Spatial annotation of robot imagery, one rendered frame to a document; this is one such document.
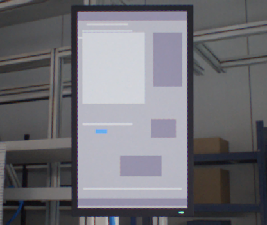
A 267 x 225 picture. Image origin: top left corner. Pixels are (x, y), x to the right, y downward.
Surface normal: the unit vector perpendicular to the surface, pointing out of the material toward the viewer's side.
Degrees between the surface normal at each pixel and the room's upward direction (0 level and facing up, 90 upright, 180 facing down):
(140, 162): 101
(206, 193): 90
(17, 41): 90
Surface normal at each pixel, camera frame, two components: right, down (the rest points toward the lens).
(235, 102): -0.43, -0.17
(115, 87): 0.00, 0.00
